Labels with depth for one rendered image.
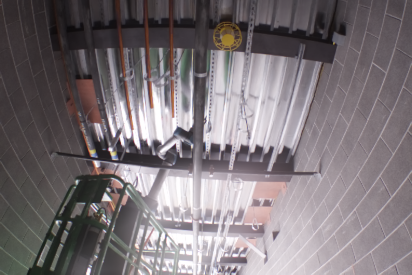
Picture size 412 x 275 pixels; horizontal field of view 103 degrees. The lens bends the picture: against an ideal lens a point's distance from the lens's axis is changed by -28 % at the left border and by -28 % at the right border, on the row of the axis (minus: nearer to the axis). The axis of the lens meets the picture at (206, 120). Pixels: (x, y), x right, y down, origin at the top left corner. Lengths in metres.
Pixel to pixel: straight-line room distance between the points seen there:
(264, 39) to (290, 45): 0.27
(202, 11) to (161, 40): 0.86
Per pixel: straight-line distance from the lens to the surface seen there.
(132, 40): 2.33
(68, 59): 2.33
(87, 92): 3.09
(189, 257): 6.45
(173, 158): 2.62
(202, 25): 1.50
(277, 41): 2.25
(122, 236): 2.30
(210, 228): 4.77
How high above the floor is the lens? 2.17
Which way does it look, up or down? 55 degrees up
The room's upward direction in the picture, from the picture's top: 5 degrees clockwise
